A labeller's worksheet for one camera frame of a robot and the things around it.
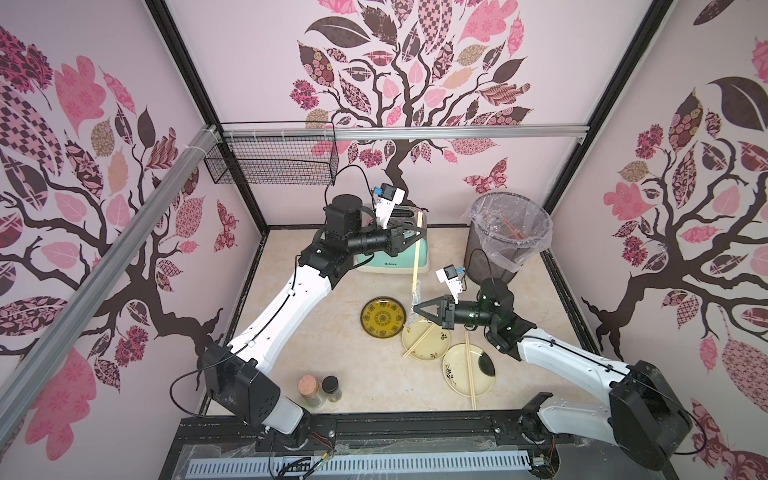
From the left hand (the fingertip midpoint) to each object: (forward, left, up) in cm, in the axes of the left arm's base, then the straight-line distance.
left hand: (423, 237), depth 66 cm
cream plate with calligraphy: (-11, -5, -37) cm, 39 cm away
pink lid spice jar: (-25, +28, -28) cm, 46 cm away
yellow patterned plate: (0, +10, -38) cm, 39 cm away
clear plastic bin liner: (+24, -33, -21) cm, 46 cm away
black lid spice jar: (-23, +23, -29) cm, 43 cm away
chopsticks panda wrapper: (-9, -1, -36) cm, 37 cm away
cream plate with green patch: (-17, -11, -37) cm, 42 cm away
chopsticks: (-7, -15, -35) cm, 39 cm away
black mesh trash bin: (+13, -22, -28) cm, 38 cm away
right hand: (-10, +1, -15) cm, 18 cm away
